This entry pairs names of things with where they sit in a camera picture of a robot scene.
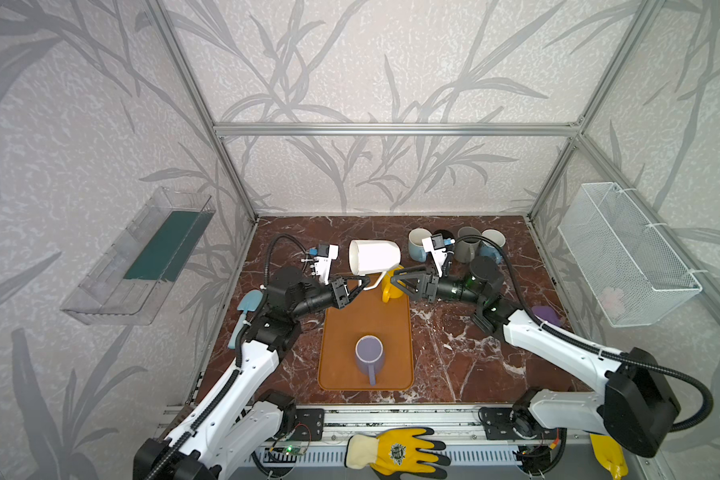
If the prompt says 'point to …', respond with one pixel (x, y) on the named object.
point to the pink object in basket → (613, 299)
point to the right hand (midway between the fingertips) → (396, 271)
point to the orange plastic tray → (366, 314)
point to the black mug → (445, 234)
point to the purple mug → (369, 352)
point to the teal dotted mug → (489, 250)
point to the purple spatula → (546, 313)
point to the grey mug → (466, 249)
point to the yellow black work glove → (398, 452)
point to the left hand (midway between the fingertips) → (371, 276)
